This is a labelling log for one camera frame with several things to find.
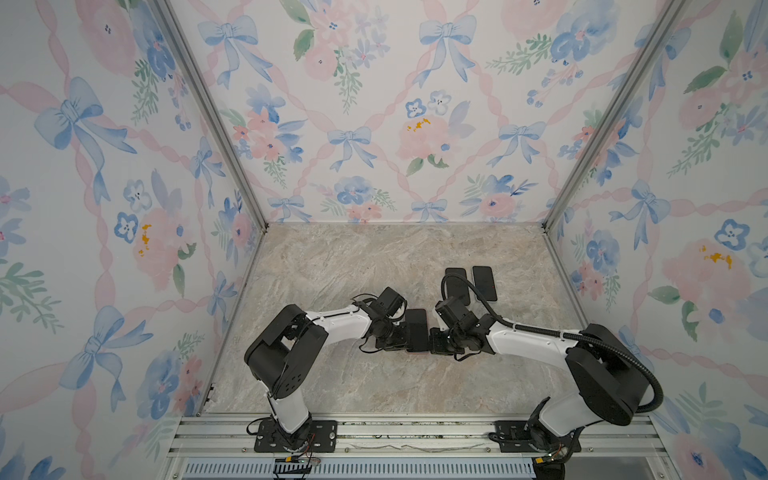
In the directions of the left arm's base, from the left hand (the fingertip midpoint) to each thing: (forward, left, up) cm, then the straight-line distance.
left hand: (414, 344), depth 87 cm
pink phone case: (+1, 0, +6) cm, 7 cm away
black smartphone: (+23, -26, -2) cm, 35 cm away
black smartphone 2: (+2, 0, +7) cm, 7 cm away
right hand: (0, -3, 0) cm, 3 cm away
